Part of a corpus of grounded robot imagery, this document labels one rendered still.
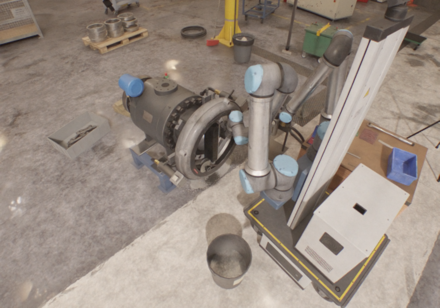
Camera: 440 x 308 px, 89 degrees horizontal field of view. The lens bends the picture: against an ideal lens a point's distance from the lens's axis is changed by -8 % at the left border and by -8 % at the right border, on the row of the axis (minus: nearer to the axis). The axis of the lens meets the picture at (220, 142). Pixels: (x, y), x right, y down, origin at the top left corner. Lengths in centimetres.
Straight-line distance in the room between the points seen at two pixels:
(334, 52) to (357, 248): 105
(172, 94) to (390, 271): 235
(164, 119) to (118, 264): 125
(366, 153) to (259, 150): 148
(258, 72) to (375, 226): 105
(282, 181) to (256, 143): 33
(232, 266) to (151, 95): 155
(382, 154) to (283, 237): 124
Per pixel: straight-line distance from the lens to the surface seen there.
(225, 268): 201
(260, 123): 115
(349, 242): 147
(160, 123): 207
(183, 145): 178
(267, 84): 107
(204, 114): 178
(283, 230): 197
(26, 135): 395
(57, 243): 263
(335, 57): 151
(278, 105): 130
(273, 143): 297
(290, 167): 143
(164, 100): 212
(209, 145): 199
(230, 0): 528
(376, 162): 250
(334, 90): 175
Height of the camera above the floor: 205
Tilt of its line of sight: 45 degrees down
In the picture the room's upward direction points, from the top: straight up
